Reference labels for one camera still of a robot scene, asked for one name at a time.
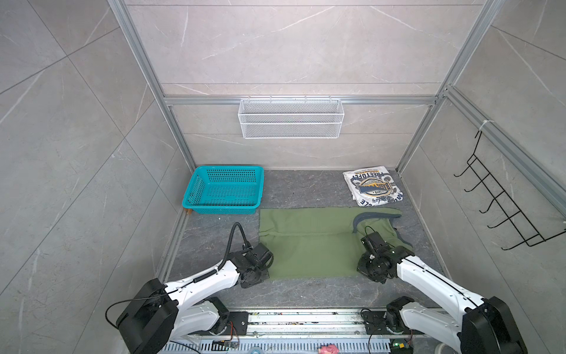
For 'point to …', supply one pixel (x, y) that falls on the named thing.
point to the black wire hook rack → (530, 233)
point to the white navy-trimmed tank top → (372, 186)
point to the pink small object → (329, 349)
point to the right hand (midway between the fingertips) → (360, 268)
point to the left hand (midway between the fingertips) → (264, 270)
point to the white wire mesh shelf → (291, 119)
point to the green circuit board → (401, 346)
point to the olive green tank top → (323, 243)
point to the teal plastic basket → (224, 189)
